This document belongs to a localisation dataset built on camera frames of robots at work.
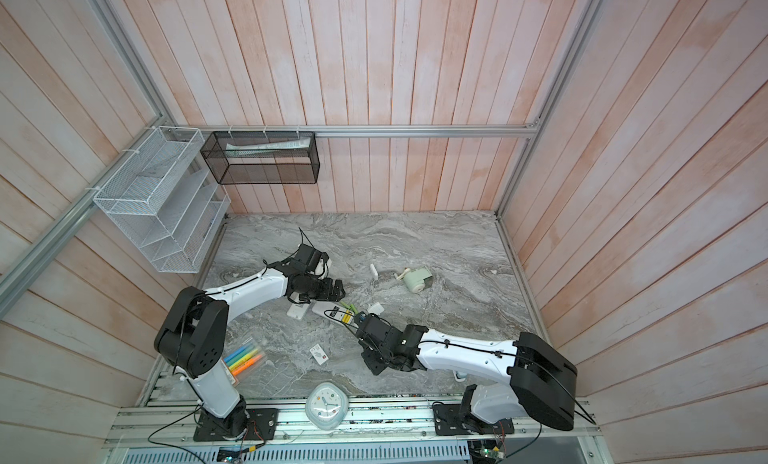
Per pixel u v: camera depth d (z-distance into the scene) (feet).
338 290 2.81
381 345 2.01
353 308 3.07
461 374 2.52
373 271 3.31
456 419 2.37
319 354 2.75
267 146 2.95
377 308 3.12
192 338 1.55
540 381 1.37
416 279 3.17
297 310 3.04
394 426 2.42
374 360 2.34
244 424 2.34
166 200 2.40
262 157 3.41
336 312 3.02
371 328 2.05
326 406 2.44
